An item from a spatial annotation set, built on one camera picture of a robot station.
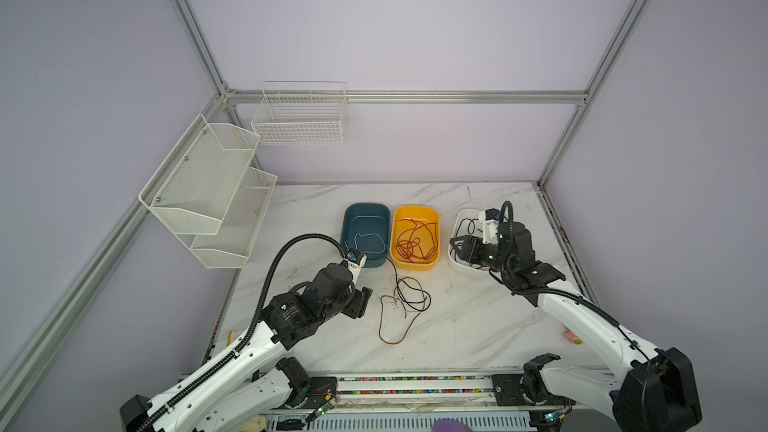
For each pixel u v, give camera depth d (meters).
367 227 1.09
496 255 0.68
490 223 0.73
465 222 1.04
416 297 0.90
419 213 1.08
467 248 0.73
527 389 0.67
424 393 0.75
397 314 0.86
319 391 0.74
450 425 0.70
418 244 1.01
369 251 0.98
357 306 0.64
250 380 0.46
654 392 0.39
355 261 0.64
